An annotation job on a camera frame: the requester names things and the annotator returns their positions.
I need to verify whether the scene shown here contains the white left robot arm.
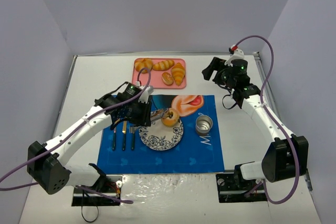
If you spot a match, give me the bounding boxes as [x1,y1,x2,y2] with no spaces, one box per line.
[27,82,168,195]

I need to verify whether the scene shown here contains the gold fork dark handle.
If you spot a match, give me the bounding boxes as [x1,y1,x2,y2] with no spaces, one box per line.
[130,126,138,151]

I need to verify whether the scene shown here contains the round knotted bread roll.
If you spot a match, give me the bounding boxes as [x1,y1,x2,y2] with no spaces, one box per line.
[134,58,153,73]

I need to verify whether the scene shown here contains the gold spoon dark handle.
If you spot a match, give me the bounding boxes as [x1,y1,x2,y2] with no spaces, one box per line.
[111,127,117,151]

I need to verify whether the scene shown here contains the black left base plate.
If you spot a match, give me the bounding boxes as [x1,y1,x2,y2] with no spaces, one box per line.
[71,175,123,207]

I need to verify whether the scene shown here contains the gold knife dark handle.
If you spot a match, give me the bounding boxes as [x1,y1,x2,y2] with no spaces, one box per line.
[122,121,127,151]

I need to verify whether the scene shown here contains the small sugared donut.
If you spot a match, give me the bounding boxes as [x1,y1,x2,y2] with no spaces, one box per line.
[161,72,174,86]

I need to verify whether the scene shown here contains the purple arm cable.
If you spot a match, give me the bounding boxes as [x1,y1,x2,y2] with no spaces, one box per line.
[0,68,152,205]
[229,35,300,205]

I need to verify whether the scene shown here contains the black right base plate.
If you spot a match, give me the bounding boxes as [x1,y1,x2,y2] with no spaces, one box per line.
[216,170,267,203]

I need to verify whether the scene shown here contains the long ridged bread roll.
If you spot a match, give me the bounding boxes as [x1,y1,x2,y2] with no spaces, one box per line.
[152,60,175,71]

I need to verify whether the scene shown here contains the thin black cable loop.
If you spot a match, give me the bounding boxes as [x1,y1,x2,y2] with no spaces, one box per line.
[80,191,99,223]

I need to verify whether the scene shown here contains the blue cartoon placemat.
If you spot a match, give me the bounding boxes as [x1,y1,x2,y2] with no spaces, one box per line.
[98,95,224,174]

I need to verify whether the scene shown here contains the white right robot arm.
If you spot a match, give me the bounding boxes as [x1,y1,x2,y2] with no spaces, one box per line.
[202,47,309,183]

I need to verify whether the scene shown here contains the pink plastic tray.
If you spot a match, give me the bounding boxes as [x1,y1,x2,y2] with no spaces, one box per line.
[131,57,187,89]

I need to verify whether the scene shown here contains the large sugared ring donut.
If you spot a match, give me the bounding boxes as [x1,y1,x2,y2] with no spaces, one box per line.
[161,108,180,127]

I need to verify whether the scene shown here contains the blue floral ceramic plate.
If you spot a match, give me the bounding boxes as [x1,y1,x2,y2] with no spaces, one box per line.
[138,118,184,151]

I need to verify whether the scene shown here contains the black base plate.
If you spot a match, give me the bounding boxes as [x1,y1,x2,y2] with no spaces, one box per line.
[216,170,267,203]
[71,175,123,207]

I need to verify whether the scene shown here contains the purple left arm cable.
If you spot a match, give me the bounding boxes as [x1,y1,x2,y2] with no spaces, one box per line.
[0,68,152,205]

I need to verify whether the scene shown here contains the golden croissant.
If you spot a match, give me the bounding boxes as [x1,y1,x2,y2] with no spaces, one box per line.
[171,63,186,86]

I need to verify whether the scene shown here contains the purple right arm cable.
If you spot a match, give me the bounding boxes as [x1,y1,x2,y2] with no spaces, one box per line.
[229,35,300,205]

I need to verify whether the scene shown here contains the small metal cup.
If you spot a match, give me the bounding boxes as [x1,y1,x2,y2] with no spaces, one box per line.
[195,115,213,136]

